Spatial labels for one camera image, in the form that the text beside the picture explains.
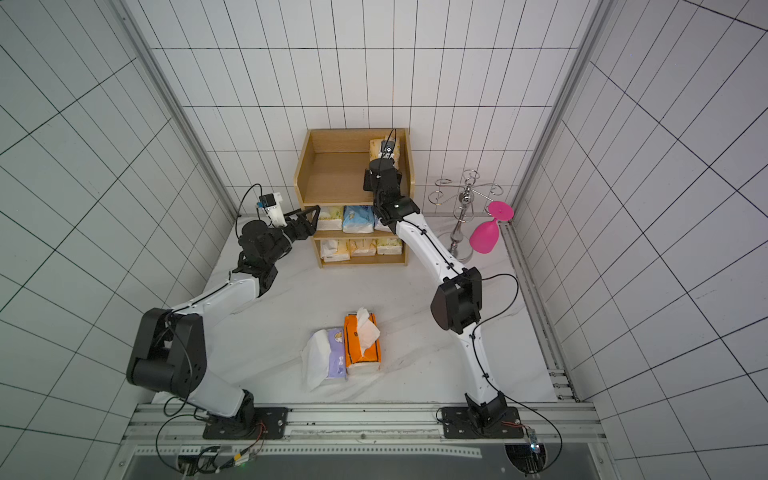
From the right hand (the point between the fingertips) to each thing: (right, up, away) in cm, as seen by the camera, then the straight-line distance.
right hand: (365, 164), depth 86 cm
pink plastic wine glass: (+37, -21, +6) cm, 43 cm away
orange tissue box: (0, -51, -6) cm, 51 cm away
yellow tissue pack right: (+7, -25, +17) cm, 31 cm away
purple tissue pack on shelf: (+4, -18, +2) cm, 19 cm away
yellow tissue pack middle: (-2, -25, +16) cm, 29 cm away
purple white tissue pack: (-11, -54, -8) cm, 55 cm away
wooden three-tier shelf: (-11, -2, +4) cm, 12 cm away
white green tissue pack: (-11, -16, +4) cm, 20 cm away
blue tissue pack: (-3, -16, +4) cm, 17 cm away
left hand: (-15, -14, -2) cm, 21 cm away
